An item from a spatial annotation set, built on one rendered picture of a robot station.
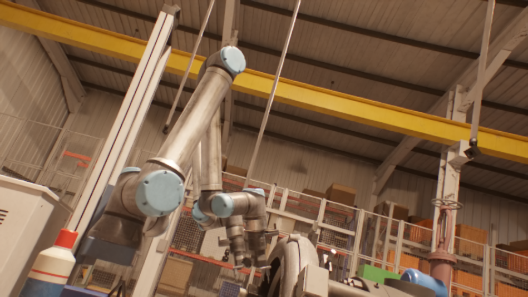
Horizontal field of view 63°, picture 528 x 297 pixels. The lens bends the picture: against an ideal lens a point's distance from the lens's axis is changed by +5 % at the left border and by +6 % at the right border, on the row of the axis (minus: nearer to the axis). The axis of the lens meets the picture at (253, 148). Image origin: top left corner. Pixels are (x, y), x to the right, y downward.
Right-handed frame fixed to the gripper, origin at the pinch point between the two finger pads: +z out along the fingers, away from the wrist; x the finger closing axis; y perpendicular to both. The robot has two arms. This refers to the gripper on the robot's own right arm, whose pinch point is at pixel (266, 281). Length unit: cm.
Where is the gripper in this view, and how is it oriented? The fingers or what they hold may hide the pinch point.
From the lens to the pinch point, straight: 171.9
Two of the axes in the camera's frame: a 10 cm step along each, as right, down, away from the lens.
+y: -9.3, 0.4, -3.7
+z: 0.8, 9.9, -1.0
